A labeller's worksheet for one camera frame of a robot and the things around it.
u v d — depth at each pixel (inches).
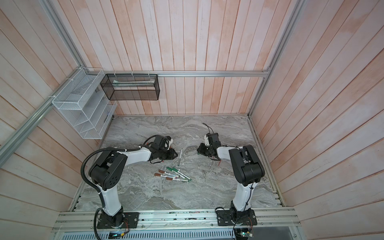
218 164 36.6
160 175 34.6
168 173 34.7
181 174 34.7
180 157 37.5
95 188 20.3
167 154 33.9
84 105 28.9
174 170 35.6
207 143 35.8
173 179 33.9
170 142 36.4
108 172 19.8
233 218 26.1
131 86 40.9
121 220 27.7
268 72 36.5
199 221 29.4
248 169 19.9
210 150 31.0
